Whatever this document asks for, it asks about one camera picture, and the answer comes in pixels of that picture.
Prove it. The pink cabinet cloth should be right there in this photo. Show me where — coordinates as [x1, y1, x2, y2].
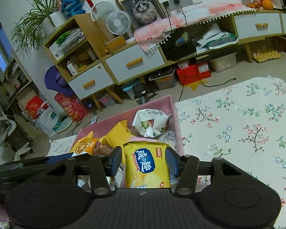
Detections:
[134, 2, 255, 52]

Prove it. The floral tablecloth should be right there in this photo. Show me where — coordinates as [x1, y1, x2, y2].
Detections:
[48, 77, 286, 228]

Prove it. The large white fan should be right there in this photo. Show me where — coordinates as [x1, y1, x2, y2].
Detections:
[90, 1, 116, 22]

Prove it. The orange chip packet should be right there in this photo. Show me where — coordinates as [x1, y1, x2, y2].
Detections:
[69, 131, 100, 156]

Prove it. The clear plastic storage bin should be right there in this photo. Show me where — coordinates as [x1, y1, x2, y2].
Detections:
[210, 53, 237, 73]

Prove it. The white snack bag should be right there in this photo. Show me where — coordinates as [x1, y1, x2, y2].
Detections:
[132, 109, 170, 139]

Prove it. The framed cat picture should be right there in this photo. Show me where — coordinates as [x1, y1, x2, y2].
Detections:
[115, 0, 166, 30]

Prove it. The white office chair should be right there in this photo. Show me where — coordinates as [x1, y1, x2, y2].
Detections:
[0, 104, 33, 165]

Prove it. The red printed bag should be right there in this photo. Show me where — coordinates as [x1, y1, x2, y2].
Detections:
[54, 93, 89, 122]

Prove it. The pink snack packet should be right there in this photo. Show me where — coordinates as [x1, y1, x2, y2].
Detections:
[130, 136, 157, 142]

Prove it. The yellow cracker bag blue logo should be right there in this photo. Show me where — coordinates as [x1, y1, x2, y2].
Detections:
[123, 141, 170, 189]

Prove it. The white shopping bag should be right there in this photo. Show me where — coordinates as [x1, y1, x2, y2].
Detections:
[35, 107, 62, 136]

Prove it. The pink cardboard box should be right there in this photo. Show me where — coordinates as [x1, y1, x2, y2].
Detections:
[68, 94, 184, 194]

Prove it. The long white drawer cabinet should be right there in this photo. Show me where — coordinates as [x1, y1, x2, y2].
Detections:
[103, 11, 286, 85]

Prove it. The red storage box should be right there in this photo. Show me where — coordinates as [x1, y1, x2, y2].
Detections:
[177, 61, 211, 86]

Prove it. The small white desk fan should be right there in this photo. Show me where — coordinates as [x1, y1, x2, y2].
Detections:
[106, 10, 132, 36]

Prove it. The large yellow snack bag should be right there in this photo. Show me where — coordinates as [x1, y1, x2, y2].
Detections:
[100, 120, 133, 150]

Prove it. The wooden shelf cabinet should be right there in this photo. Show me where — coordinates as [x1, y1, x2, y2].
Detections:
[44, 14, 116, 100]

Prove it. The blue stitch plush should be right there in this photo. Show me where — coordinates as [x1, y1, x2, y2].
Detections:
[60, 0, 86, 17]

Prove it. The potted green plant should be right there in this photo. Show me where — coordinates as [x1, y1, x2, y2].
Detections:
[11, 0, 60, 56]

